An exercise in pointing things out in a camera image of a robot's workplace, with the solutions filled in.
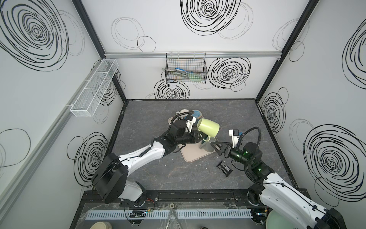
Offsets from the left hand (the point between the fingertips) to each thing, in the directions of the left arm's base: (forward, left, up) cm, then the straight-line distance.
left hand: (207, 136), depth 75 cm
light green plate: (-34, -33, -18) cm, 50 cm away
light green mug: (+3, -1, +4) cm, 5 cm away
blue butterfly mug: (+23, +4, -10) cm, 25 cm away
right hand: (-5, -2, -1) cm, 6 cm away
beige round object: (-39, +47, -13) cm, 62 cm away
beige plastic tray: (-1, +7, -19) cm, 20 cm away
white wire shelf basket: (+16, +62, +14) cm, 65 cm away
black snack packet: (-11, -13, -20) cm, 26 cm away
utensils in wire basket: (+33, +10, +14) cm, 38 cm away
